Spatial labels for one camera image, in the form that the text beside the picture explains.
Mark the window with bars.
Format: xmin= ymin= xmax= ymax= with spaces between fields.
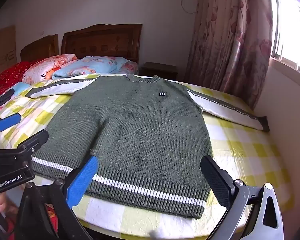
xmin=271 ymin=0 xmax=300 ymax=72

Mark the yellow checkered bed sheet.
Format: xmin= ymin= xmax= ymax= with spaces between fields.
xmin=0 ymin=73 xmax=296 ymax=240

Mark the cardboard box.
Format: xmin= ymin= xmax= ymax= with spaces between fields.
xmin=0 ymin=25 xmax=17 ymax=73

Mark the dark wooden nightstand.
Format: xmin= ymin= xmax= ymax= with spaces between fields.
xmin=139 ymin=62 xmax=178 ymax=80

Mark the black object on bed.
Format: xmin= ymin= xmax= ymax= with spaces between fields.
xmin=0 ymin=88 xmax=14 ymax=106

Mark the pink floral folded quilt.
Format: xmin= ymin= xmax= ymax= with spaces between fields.
xmin=21 ymin=54 xmax=77 ymax=85

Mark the blue floral folded quilt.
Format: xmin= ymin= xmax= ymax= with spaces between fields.
xmin=52 ymin=56 xmax=128 ymax=79

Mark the red dotted pillow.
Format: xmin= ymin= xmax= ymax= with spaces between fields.
xmin=0 ymin=58 xmax=43 ymax=96

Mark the person's left hand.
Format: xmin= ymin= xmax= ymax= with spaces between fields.
xmin=0 ymin=192 xmax=14 ymax=213

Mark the pink floral curtain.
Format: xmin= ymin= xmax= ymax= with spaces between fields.
xmin=184 ymin=0 xmax=273 ymax=109

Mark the large wooden headboard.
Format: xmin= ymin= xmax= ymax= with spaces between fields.
xmin=61 ymin=23 xmax=142 ymax=63

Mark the pink floral pillow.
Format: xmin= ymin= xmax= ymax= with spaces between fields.
xmin=119 ymin=61 xmax=139 ymax=75

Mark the small wooden headboard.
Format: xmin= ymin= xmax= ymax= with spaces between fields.
xmin=20 ymin=34 xmax=59 ymax=61

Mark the green white knit sweater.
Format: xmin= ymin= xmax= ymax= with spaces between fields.
xmin=27 ymin=75 xmax=269 ymax=219

